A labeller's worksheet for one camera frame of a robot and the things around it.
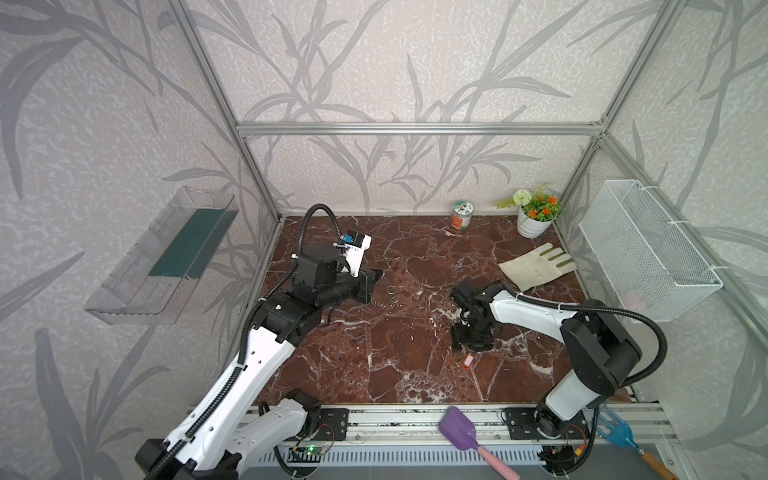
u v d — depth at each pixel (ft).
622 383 1.50
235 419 1.34
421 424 2.47
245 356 1.40
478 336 2.48
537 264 3.45
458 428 2.38
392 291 3.35
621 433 2.38
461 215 3.66
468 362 2.77
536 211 3.44
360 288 1.96
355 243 1.93
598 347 1.49
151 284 2.08
